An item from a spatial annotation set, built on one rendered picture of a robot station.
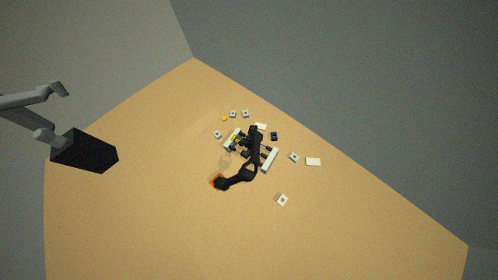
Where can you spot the pale cream flat block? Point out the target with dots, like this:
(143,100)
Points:
(312,161)
(261,126)

